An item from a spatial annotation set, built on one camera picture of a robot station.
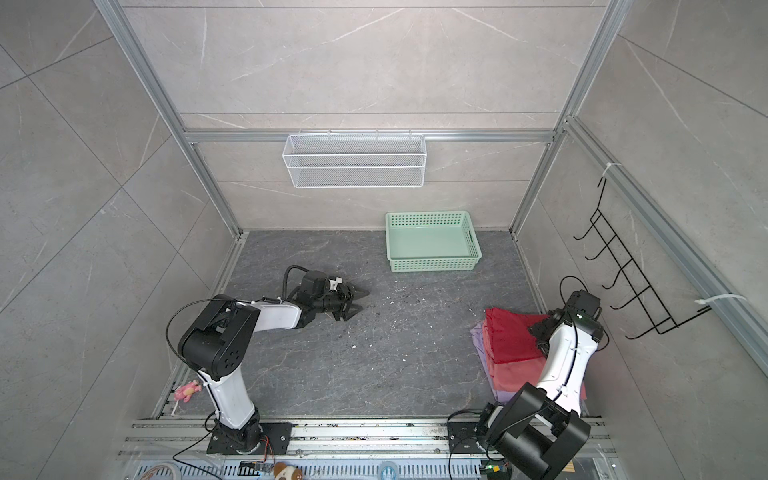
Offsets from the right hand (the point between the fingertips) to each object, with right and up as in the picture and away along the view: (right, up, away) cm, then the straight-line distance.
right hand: (543, 337), depth 79 cm
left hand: (-48, +10, +12) cm, 51 cm away
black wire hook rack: (+15, +12, -15) cm, 24 cm away
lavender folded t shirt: (-15, -2, +11) cm, 19 cm away
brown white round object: (-67, -28, -12) cm, 73 cm away
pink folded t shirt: (-7, -10, 0) cm, 12 cm away
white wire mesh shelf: (-54, +55, +21) cm, 80 cm away
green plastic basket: (-26, +27, +31) cm, 49 cm away
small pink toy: (-97, -15, 0) cm, 98 cm away
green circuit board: (-16, -29, -9) cm, 35 cm away
